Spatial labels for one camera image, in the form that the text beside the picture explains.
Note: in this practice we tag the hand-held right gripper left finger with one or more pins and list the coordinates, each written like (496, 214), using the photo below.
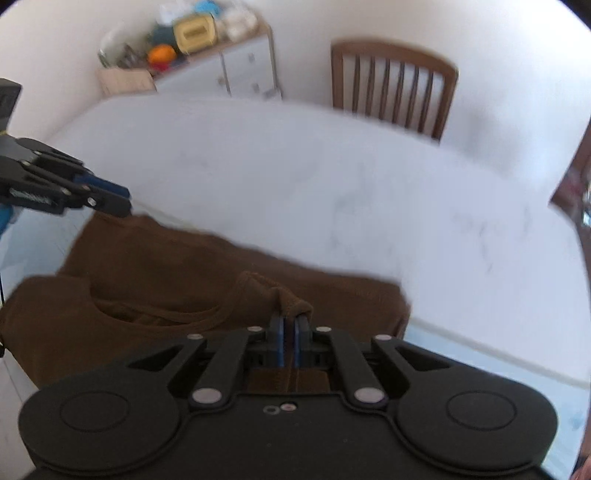
(277, 337)

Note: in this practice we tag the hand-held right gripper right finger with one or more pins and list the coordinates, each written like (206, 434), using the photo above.
(301, 339)

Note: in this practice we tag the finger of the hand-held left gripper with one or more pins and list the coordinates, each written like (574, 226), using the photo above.
(106, 186)
(111, 206)

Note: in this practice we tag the brown sweatshirt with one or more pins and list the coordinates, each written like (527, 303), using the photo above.
(161, 263)

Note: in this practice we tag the cardboard box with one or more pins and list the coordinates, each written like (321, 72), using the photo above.
(124, 82)

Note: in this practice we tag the orange round object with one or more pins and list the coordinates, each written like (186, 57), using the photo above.
(161, 55)

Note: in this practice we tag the white drawer cabinet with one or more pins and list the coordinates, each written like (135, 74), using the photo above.
(240, 69)

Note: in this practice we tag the yellow container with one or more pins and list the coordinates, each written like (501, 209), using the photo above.
(196, 32)

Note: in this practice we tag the wooden slat-back chair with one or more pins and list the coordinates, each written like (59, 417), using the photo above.
(392, 83)

